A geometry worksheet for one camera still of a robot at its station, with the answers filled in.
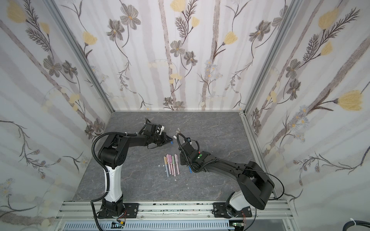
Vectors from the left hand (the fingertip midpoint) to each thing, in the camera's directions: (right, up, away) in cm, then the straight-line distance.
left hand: (174, 137), depth 100 cm
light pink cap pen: (+3, -16, -9) cm, 19 cm away
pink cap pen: (-4, -12, -7) cm, 14 cm away
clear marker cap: (0, 0, +4) cm, 4 cm away
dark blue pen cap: (-2, -3, 0) cm, 4 cm away
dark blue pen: (+11, -20, -12) cm, 26 cm away
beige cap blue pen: (-4, -16, -9) cm, 19 cm away
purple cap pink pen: (-1, -16, -9) cm, 18 cm away
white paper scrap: (-9, -17, -9) cm, 21 cm away
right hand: (+7, -9, -15) cm, 19 cm away
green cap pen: (+1, -16, -9) cm, 18 cm away
